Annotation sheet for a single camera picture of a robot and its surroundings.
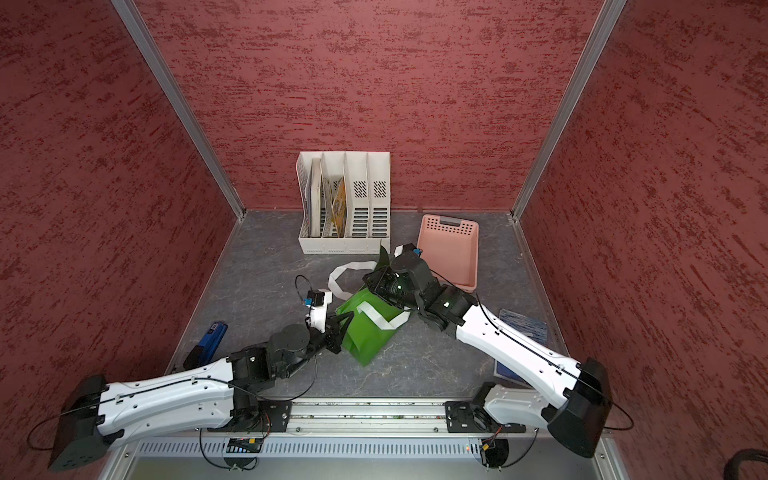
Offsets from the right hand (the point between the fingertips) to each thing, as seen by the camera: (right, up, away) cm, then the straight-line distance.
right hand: (364, 287), depth 71 cm
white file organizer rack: (-3, +32, +43) cm, 53 cm away
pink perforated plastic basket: (+29, +8, +41) cm, 51 cm away
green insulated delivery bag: (-1, -14, +5) cm, 15 cm away
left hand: (-3, -9, +2) cm, 10 cm away
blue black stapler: (-47, -21, +11) cm, 52 cm away
